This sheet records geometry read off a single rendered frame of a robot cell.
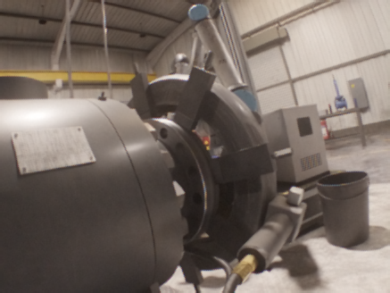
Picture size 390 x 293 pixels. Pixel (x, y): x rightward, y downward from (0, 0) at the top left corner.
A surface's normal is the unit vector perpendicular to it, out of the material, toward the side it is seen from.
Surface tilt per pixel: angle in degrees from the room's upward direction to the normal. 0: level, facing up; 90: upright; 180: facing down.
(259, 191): 90
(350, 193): 93
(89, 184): 76
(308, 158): 90
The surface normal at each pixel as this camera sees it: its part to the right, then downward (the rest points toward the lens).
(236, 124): -0.59, 0.11
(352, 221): -0.31, 0.11
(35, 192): 0.69, -0.43
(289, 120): 0.26, -0.07
